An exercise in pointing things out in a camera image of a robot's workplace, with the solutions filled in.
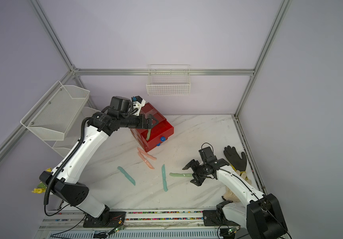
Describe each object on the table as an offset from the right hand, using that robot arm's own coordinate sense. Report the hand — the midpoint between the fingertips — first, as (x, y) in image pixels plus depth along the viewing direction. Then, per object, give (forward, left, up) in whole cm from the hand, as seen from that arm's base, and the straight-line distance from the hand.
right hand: (186, 175), depth 81 cm
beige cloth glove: (-9, -24, -7) cm, 26 cm away
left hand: (+16, +18, +25) cm, 35 cm away
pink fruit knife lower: (+9, +22, -8) cm, 25 cm away
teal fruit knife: (+3, +36, -7) cm, 36 cm away
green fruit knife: (+24, +22, +9) cm, 33 cm away
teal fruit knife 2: (+2, +13, -8) cm, 15 cm away
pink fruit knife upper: (+16, +23, -7) cm, 29 cm away
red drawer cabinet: (+21, +13, +14) cm, 28 cm away
